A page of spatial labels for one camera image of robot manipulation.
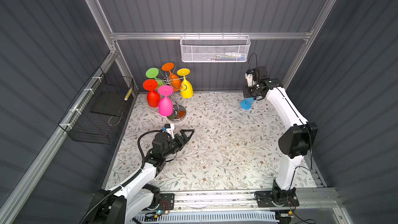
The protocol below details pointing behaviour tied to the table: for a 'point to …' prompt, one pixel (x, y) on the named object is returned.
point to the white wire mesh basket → (211, 48)
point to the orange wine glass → (174, 79)
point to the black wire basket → (93, 117)
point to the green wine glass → (153, 72)
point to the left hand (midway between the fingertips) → (192, 135)
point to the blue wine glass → (246, 103)
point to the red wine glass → (153, 96)
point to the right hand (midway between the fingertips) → (248, 91)
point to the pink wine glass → (165, 103)
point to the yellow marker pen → (128, 94)
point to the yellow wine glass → (186, 91)
